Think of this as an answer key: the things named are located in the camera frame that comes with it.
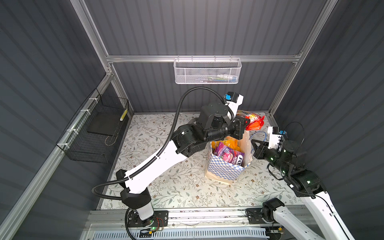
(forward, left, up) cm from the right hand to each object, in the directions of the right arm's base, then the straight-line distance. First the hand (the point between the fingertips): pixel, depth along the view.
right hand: (253, 142), depth 67 cm
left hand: (-2, +6, +17) cm, 18 cm away
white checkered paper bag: (-7, +15, -13) cm, 21 cm away
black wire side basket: (+5, +77, -1) cm, 77 cm away
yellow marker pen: (+20, +67, -1) cm, 70 cm away
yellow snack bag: (+9, +6, -14) cm, 18 cm away
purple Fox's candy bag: (-1, +7, -12) cm, 14 cm away
